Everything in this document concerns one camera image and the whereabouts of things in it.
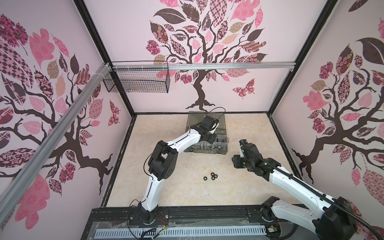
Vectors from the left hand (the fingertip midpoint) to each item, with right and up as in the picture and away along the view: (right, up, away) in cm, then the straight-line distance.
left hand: (211, 137), depth 95 cm
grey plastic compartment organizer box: (+6, -6, +4) cm, 9 cm away
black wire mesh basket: (-41, +40, 0) cm, 57 cm away
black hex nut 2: (-5, -23, -9) cm, 25 cm away
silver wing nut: (+5, -7, +3) cm, 9 cm away
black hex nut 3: (0, -24, -9) cm, 25 cm away
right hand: (+13, -10, -12) cm, 20 cm away
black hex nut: (0, -22, -8) cm, 23 cm away
